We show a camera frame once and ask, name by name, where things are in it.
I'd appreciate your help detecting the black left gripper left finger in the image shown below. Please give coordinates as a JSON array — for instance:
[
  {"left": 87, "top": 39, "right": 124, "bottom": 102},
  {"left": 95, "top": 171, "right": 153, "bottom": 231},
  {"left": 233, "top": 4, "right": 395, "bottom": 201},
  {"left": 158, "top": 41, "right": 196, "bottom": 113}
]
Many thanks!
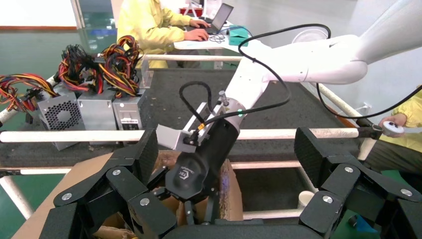
[{"left": 52, "top": 127, "right": 178, "bottom": 239}]

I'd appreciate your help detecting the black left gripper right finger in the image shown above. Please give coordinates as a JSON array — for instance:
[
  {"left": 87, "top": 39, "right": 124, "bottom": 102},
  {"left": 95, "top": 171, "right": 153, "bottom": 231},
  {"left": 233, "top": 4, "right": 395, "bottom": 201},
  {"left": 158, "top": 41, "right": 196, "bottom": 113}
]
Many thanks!
[{"left": 293, "top": 126, "right": 422, "bottom": 238}]

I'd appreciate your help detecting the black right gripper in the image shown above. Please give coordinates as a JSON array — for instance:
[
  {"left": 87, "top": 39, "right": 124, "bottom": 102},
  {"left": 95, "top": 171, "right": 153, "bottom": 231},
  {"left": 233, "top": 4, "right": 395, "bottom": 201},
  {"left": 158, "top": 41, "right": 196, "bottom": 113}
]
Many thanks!
[{"left": 152, "top": 118, "right": 240, "bottom": 226}]

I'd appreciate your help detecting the silver power supply dark label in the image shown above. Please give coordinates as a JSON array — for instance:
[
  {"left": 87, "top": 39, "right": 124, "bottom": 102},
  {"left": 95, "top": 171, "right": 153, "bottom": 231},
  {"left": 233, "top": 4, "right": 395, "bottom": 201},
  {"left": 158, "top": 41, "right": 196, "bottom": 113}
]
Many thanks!
[{"left": 99, "top": 35, "right": 147, "bottom": 146}]

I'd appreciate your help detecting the cardboard box with dividers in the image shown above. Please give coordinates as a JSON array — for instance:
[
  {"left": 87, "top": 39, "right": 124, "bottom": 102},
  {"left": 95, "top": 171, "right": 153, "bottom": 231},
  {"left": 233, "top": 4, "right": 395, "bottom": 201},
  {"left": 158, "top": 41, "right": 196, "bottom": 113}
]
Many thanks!
[{"left": 11, "top": 150, "right": 245, "bottom": 239}]

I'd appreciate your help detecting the teal box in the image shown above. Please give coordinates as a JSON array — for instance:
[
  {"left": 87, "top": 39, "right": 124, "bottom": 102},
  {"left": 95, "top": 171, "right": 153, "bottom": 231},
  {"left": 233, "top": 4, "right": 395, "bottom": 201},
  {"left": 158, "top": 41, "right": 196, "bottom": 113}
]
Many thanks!
[{"left": 228, "top": 25, "right": 250, "bottom": 47}]

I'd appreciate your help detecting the plain silver power supply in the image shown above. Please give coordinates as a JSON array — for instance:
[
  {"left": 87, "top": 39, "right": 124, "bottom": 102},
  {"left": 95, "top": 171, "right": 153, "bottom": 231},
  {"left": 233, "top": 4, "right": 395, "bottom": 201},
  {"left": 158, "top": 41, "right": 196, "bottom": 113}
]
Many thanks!
[{"left": 57, "top": 44, "right": 116, "bottom": 146}]

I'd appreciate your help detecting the white handheld remote controller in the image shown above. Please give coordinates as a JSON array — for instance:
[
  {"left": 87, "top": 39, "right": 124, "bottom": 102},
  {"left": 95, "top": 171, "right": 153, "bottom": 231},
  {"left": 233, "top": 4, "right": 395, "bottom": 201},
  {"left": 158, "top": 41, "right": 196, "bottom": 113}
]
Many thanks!
[{"left": 382, "top": 120, "right": 405, "bottom": 136}]

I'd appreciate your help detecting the silver power supply fan grille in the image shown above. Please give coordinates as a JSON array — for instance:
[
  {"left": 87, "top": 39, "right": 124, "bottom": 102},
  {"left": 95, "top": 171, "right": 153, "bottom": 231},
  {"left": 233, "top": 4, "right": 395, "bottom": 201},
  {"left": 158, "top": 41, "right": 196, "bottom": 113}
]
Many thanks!
[{"left": 0, "top": 73, "right": 83, "bottom": 152}]

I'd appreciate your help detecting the clear acrylic sign holder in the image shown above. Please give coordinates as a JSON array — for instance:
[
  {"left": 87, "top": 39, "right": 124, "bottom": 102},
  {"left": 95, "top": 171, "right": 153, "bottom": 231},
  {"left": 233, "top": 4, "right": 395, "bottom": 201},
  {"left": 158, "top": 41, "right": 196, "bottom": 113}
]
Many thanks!
[{"left": 140, "top": 59, "right": 155, "bottom": 89}]

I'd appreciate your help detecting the person in yellow jacket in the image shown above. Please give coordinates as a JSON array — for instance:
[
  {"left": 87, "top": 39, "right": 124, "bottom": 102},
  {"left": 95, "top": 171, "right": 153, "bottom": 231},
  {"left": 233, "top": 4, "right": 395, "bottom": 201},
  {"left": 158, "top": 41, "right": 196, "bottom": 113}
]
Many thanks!
[
  {"left": 117, "top": 0, "right": 211, "bottom": 70},
  {"left": 362, "top": 85, "right": 422, "bottom": 175}
]

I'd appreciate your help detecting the white desk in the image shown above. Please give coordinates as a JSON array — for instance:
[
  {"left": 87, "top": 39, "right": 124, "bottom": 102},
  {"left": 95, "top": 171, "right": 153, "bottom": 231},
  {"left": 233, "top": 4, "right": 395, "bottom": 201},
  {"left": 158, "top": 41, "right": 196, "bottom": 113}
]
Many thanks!
[{"left": 173, "top": 19, "right": 264, "bottom": 52}]

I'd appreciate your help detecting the grey laptop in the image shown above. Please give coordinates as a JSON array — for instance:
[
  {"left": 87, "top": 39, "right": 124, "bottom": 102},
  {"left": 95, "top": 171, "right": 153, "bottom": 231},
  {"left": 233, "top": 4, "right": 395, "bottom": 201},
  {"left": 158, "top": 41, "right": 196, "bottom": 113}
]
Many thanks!
[{"left": 198, "top": 2, "right": 235, "bottom": 35}]

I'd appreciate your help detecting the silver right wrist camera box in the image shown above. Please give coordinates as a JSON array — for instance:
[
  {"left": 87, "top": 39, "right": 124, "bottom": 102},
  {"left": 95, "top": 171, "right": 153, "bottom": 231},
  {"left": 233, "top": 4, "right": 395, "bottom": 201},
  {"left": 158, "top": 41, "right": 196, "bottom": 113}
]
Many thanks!
[{"left": 156, "top": 101, "right": 228, "bottom": 154}]

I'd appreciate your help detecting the black hanging arm cable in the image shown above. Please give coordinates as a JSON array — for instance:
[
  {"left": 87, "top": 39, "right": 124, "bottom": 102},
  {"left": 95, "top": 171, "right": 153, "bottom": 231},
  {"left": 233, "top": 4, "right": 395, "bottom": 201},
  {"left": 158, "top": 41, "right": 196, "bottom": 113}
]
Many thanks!
[{"left": 316, "top": 82, "right": 422, "bottom": 120}]

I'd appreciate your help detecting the white pipe table frame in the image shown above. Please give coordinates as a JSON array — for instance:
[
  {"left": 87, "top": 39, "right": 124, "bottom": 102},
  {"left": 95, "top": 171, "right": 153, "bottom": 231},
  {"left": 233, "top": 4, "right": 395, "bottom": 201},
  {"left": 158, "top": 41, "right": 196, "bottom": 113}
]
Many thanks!
[{"left": 0, "top": 54, "right": 385, "bottom": 221}]

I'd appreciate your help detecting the long black arm cable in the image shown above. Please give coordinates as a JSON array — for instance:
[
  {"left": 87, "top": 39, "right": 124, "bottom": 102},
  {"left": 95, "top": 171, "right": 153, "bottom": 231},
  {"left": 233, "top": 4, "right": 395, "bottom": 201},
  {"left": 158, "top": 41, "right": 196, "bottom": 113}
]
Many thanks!
[{"left": 189, "top": 23, "right": 332, "bottom": 132}]

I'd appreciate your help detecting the short black camera cable loop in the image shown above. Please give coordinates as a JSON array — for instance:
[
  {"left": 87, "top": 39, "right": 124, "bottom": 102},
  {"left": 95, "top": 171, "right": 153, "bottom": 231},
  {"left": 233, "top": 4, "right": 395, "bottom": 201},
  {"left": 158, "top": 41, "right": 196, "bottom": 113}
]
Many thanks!
[{"left": 178, "top": 81, "right": 215, "bottom": 146}]

